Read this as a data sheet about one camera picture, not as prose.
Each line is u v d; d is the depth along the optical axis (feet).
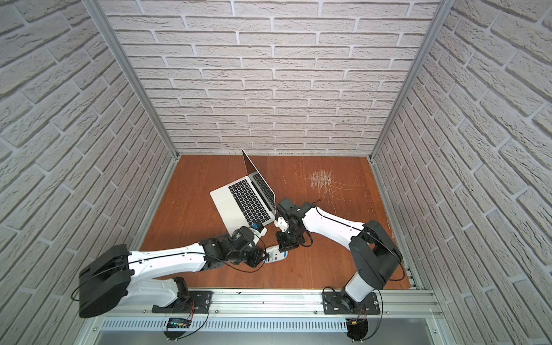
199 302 2.45
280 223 2.61
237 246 2.08
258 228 2.42
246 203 3.27
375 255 1.45
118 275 1.36
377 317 2.36
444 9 2.26
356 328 2.29
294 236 2.32
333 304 2.40
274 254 2.65
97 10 2.29
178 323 2.36
